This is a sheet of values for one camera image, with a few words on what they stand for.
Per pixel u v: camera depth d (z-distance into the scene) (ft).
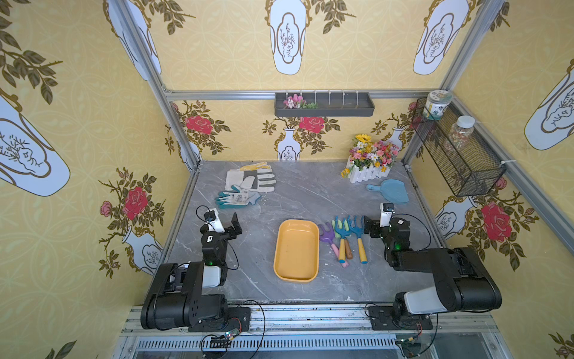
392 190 3.62
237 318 2.39
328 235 3.03
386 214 2.66
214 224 2.51
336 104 3.03
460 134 2.37
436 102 2.75
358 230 3.15
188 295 1.91
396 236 2.32
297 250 2.87
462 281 1.48
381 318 2.40
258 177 3.72
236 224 2.85
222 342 2.40
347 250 2.87
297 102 2.88
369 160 3.30
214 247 2.23
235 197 3.49
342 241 2.94
